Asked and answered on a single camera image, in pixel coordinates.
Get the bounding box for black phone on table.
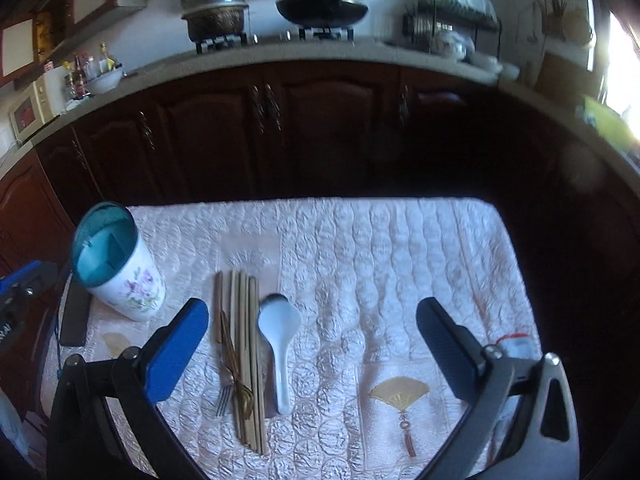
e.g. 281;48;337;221
58;275;92;347

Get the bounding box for light wooden chopstick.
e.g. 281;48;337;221
229;270;244;444
256;278;268;456
247;276;262;454
238;271;254;448

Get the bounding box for cream microwave oven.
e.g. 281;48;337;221
9;66;68;144

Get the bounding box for metal fork wooden handle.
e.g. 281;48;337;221
214;271;233;417

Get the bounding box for black dish drying rack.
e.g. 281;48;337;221
401;0;503;56

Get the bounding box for yellow oil bottle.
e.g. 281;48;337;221
99;42;117;74

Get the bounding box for green container by window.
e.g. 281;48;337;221
582;94;639;154

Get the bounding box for steel cooking pot with lid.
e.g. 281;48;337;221
181;0;250;44

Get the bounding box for red sauce bottle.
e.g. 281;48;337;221
73;54;87;100

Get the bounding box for white mixing bowl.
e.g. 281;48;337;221
86;67;124;96

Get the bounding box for gold metal spoon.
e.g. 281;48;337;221
220;311;254;420

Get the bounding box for white quilted table cloth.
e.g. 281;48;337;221
80;198;541;479

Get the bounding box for floral ceramic utensil holder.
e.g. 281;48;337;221
70;202;166;322

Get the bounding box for black wok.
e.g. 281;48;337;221
276;0;369;28

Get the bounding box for wooden cutting board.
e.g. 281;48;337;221
534;52;601;110

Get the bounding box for white ceramic soup spoon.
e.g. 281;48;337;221
257;294;302;415

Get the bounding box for dark wooden chopstick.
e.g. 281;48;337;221
213;271;224;344

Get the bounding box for gas stove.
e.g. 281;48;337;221
195;27;355;55

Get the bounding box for upper wooden wall cabinet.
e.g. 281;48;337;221
1;0;148;84

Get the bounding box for dark wooden lower cabinets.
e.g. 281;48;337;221
1;61;639;279

